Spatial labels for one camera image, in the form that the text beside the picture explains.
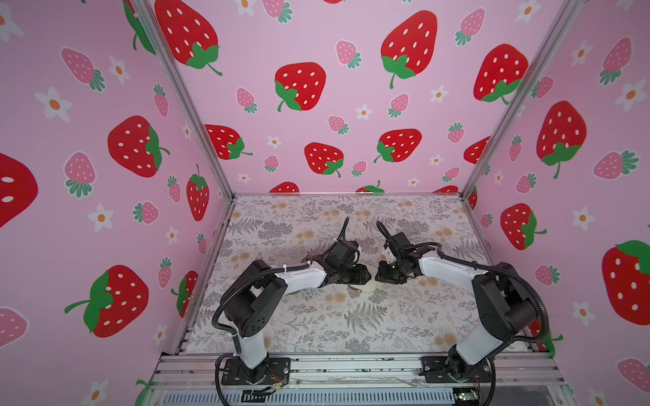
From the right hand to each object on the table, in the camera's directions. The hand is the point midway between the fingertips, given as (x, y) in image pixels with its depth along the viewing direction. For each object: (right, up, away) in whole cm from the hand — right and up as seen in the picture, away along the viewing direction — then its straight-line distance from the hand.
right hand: (373, 280), depth 90 cm
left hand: (-2, +1, -2) cm, 3 cm away
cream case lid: (-2, -2, -2) cm, 3 cm away
